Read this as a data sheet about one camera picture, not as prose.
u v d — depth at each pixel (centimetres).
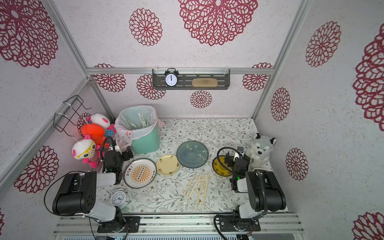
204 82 90
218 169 93
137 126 99
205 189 85
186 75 95
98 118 95
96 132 88
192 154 100
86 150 80
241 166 72
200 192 84
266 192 42
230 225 73
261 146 83
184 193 84
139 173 92
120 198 79
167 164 99
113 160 71
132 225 73
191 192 84
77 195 45
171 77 90
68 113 78
